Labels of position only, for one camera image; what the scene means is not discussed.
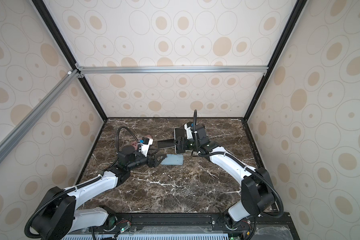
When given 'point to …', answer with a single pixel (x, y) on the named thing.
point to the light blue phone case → (173, 159)
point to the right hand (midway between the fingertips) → (179, 141)
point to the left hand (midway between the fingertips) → (165, 153)
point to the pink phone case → (134, 144)
